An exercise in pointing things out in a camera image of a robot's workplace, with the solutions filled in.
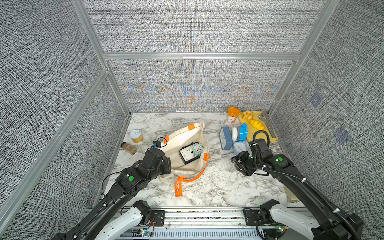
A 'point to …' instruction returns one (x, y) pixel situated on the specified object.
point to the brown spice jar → (129, 148)
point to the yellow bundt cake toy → (247, 115)
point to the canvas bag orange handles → (195, 133)
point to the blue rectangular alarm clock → (225, 138)
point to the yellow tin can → (136, 136)
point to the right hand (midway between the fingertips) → (231, 158)
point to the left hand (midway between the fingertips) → (173, 160)
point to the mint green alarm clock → (198, 149)
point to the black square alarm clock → (186, 154)
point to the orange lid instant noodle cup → (233, 113)
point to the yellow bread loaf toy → (257, 124)
